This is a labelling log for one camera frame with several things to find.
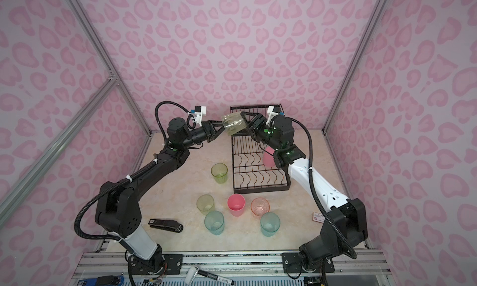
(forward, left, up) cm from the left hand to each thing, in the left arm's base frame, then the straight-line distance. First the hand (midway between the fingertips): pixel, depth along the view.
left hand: (228, 122), depth 72 cm
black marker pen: (-45, +14, -33) cm, 58 cm away
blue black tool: (-47, +46, -32) cm, 73 cm away
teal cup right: (-28, -16, -35) cm, 48 cm away
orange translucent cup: (-20, -12, -36) cm, 43 cm away
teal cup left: (-27, +8, -36) cm, 45 cm away
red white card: (-26, -38, -36) cm, 58 cm away
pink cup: (+4, -19, -32) cm, 37 cm away
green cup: (-4, +7, -29) cm, 30 cm away
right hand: (-1, -5, +3) cm, 6 cm away
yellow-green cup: (-19, +13, -32) cm, 40 cm away
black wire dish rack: (-2, -9, -35) cm, 36 cm away
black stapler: (-28, +29, -34) cm, 52 cm away
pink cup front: (-19, -1, -35) cm, 40 cm away
